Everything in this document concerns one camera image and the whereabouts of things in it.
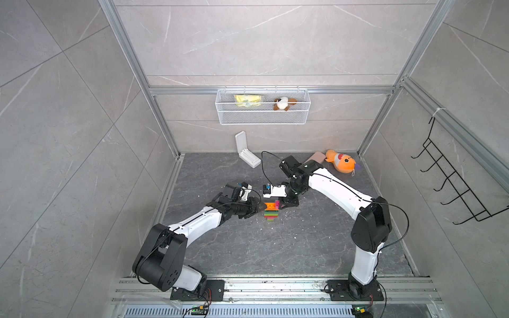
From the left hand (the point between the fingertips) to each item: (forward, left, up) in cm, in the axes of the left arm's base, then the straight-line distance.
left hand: (265, 205), depth 84 cm
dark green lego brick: (-2, -3, -2) cm, 4 cm away
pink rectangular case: (+37, -34, -10) cm, 51 cm away
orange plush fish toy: (+26, -44, -4) cm, 51 cm away
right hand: (+2, -8, +1) cm, 8 cm away
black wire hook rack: (-16, -64, +21) cm, 69 cm away
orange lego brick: (-1, -3, 0) cm, 3 cm away
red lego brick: (-1, -3, -9) cm, 10 cm away
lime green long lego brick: (-3, -3, -4) cm, 5 cm away
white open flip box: (+39, +10, -8) cm, 41 cm away
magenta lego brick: (-2, -5, +4) cm, 7 cm away
